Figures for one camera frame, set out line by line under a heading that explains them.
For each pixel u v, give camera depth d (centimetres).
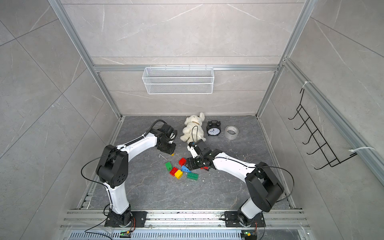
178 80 101
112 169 50
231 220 73
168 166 90
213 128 102
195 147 67
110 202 58
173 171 89
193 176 88
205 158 66
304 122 74
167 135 76
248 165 48
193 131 98
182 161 93
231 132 110
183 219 75
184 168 88
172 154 90
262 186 44
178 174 86
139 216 75
